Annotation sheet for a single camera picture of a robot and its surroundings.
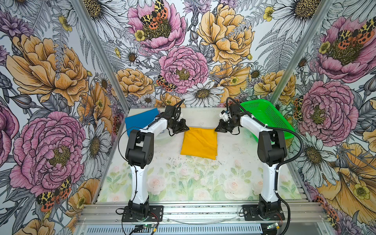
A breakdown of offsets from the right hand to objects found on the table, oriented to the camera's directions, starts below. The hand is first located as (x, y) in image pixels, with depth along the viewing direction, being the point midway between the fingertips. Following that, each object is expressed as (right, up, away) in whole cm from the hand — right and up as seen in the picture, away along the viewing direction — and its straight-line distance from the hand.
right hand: (217, 132), depth 97 cm
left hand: (-19, +1, 0) cm, 19 cm away
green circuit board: (-38, -43, -26) cm, 63 cm away
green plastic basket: (+43, +13, +21) cm, 50 cm away
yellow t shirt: (-11, -6, -1) cm, 13 cm away
